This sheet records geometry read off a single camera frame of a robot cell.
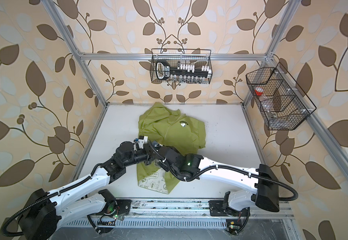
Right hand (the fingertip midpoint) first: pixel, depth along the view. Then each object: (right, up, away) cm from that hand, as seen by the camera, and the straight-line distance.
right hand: (163, 154), depth 73 cm
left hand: (+1, +2, -1) cm, 3 cm away
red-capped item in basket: (+51, +33, +7) cm, 61 cm away
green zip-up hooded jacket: (0, +12, +29) cm, 31 cm away
